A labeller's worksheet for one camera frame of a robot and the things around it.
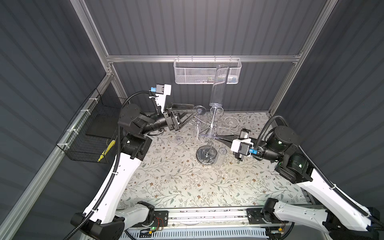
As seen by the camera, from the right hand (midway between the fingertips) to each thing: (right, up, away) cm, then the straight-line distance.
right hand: (219, 135), depth 49 cm
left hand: (-8, +8, -1) cm, 11 cm away
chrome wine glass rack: (-1, -15, +44) cm, 47 cm away
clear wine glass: (+3, +11, +29) cm, 32 cm away
